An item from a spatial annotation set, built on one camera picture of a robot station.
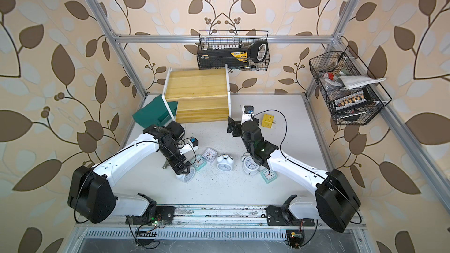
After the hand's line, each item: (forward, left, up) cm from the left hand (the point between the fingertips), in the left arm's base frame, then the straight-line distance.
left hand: (182, 163), depth 79 cm
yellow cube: (+28, -43, -3) cm, 51 cm away
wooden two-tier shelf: (+21, -8, +23) cm, 32 cm away
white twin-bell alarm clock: (-4, -2, -6) cm, 8 cm away
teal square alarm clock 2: (-3, -41, -7) cm, 41 cm away
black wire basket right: (+41, -69, +25) cm, 84 cm away
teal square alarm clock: (+4, -7, -8) cm, 11 cm away
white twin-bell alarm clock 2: (+1, -20, -2) cm, 20 cm away
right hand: (+17, -25, +13) cm, 33 cm away
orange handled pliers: (+3, +11, -9) cm, 15 cm away
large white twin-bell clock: (+2, -31, -5) cm, 32 cm away
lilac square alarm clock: (+8, -11, -8) cm, 16 cm away
